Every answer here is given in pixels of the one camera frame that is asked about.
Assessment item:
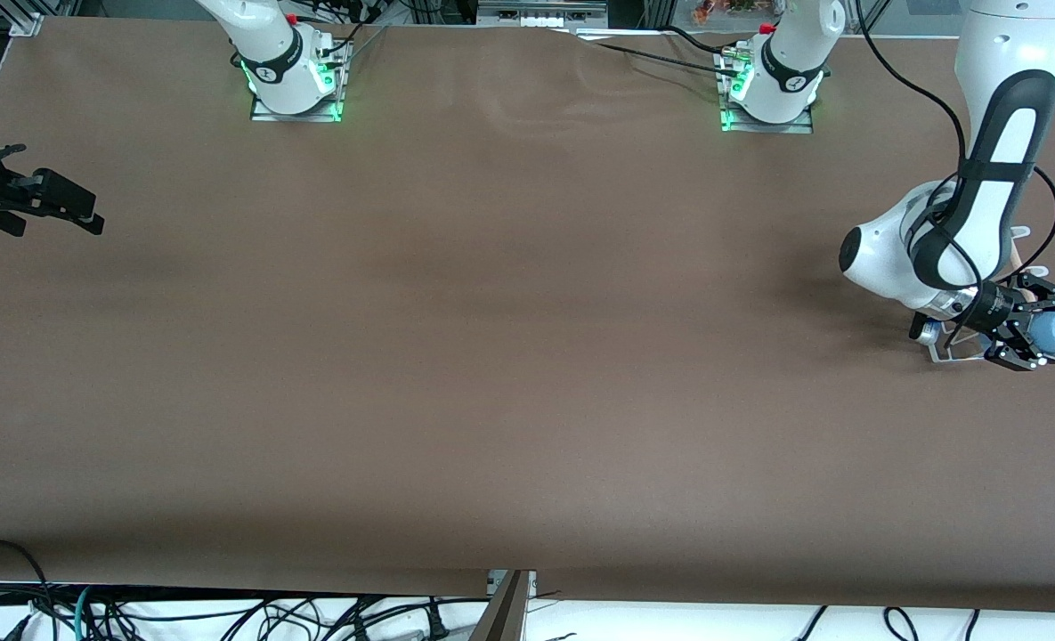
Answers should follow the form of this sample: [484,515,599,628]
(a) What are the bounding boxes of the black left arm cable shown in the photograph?
[855,0,1055,348]

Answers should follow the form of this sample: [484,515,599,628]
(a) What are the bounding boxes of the silver metal table bracket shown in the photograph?
[486,569,539,600]

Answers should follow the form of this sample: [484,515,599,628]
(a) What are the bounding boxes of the orange red background item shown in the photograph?
[692,0,761,24]

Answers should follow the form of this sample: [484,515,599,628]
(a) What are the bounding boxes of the aluminium frame profile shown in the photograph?
[6,0,47,38]

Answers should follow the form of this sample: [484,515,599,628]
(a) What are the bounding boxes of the white wire cup rack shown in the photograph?
[926,225,1051,365]

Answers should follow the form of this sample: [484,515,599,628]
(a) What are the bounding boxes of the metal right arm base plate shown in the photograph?
[249,40,346,124]

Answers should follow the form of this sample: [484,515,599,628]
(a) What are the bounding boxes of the dark angled metal bar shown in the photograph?
[468,571,530,641]

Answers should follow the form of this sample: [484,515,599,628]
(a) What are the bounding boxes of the tangled black floor cables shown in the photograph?
[100,595,492,641]

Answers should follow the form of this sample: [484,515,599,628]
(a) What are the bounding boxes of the brown table cover sheet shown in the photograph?
[0,16,1055,615]

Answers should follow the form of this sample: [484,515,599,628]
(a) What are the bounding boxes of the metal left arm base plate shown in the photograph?
[717,47,815,135]

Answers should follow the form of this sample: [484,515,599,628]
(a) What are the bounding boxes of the black cable on table cover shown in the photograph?
[663,25,752,58]
[594,40,731,72]

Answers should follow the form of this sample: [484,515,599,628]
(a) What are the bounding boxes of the teal cable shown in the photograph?
[71,584,102,641]

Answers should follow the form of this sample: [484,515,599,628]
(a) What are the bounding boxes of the white power strip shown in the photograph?
[477,0,610,28]

